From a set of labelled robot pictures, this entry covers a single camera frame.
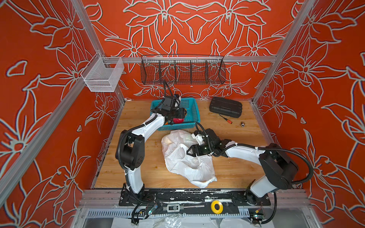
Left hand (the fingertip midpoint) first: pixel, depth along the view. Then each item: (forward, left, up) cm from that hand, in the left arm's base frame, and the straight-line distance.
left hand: (182, 109), depth 91 cm
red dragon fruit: (-1, +4, -10) cm, 11 cm away
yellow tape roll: (-52, -18, -16) cm, 57 cm away
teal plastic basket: (+8, -7, -16) cm, 19 cm away
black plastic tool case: (+14, -33, -11) cm, 37 cm away
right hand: (-24, -4, -11) cm, 27 cm away
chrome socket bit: (+2, -45, -17) cm, 48 cm away
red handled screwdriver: (+6, -34, -17) cm, 39 cm away
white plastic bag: (-36, -10, -8) cm, 38 cm away
